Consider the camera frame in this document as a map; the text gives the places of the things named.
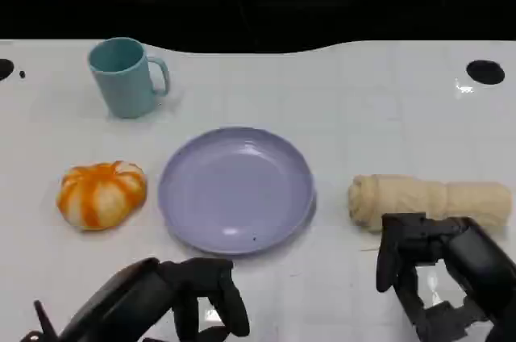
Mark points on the lilac plate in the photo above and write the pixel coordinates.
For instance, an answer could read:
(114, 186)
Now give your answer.
(235, 193)

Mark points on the pale green mug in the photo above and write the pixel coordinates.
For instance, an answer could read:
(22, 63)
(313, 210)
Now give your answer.
(123, 88)

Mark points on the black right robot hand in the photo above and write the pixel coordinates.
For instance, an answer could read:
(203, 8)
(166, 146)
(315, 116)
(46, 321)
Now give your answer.
(475, 257)

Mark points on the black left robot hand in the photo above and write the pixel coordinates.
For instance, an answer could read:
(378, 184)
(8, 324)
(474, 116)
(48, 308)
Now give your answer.
(133, 301)

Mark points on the orange and white bread roll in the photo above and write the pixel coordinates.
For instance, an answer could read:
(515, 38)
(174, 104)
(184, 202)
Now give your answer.
(101, 197)

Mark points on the beige towel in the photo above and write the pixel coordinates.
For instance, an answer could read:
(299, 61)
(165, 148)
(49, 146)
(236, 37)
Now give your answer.
(435, 194)

